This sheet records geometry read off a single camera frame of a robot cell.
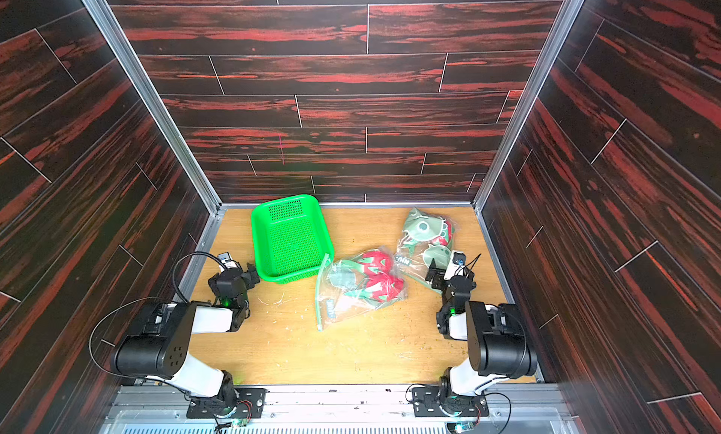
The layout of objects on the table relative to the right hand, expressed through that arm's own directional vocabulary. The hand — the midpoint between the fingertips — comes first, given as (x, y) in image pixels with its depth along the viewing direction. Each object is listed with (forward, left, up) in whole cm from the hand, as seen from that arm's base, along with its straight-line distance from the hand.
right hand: (455, 263), depth 91 cm
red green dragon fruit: (-9, +24, 0) cm, 26 cm away
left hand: (-4, +73, -2) cm, 73 cm away
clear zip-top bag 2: (+3, +13, -8) cm, 15 cm away
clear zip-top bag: (-6, +35, -8) cm, 36 cm away
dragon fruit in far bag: (+11, +5, 0) cm, 13 cm away
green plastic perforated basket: (+14, +59, -7) cm, 61 cm away
